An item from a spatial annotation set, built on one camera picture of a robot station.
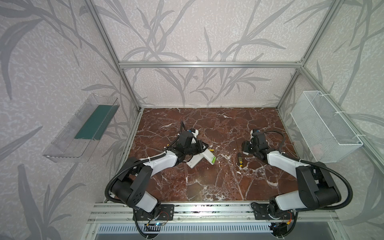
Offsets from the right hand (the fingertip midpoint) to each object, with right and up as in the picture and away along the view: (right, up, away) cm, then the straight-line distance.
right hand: (245, 140), depth 95 cm
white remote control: (-24, -8, -9) cm, 27 cm away
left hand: (-23, 0, -10) cm, 25 cm away
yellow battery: (-21, -7, +1) cm, 23 cm away
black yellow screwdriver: (-4, -12, -3) cm, 13 cm away
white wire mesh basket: (+26, +7, -32) cm, 42 cm away
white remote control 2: (-32, -11, -6) cm, 35 cm away
